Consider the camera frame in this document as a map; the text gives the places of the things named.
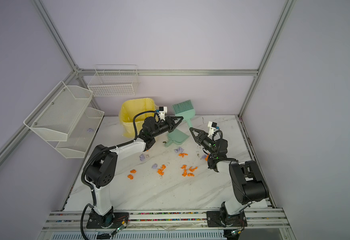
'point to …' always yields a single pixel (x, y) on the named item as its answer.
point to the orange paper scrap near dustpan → (182, 154)
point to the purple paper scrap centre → (179, 150)
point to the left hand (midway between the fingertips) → (184, 118)
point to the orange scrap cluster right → (191, 169)
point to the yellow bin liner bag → (129, 109)
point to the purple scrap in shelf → (90, 130)
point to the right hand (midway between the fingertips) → (188, 131)
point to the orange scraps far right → (206, 158)
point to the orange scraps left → (130, 176)
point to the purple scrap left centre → (142, 157)
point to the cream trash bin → (129, 108)
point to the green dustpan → (176, 137)
